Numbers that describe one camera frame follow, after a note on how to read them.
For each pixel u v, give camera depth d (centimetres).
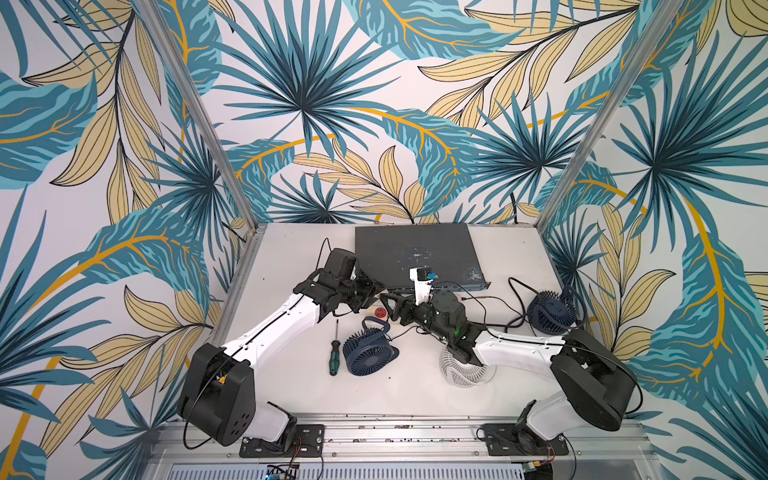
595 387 44
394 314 73
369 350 76
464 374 76
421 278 72
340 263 63
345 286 68
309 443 73
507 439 71
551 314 89
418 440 75
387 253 107
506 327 93
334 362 84
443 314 63
